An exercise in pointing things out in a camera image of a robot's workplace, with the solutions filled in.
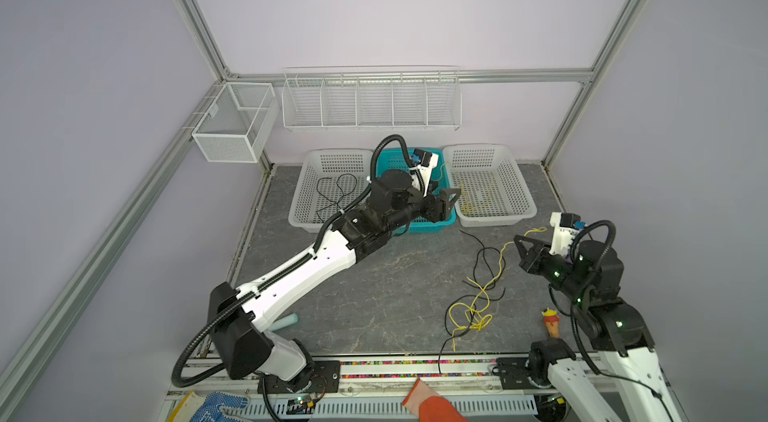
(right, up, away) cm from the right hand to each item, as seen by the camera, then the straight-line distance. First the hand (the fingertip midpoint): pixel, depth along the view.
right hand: (518, 239), depth 69 cm
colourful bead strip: (-23, -33, +8) cm, 41 cm away
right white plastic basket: (+9, +13, +43) cm, 46 cm away
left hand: (-16, +11, -3) cm, 19 cm away
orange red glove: (-21, -40, +1) cm, 45 cm away
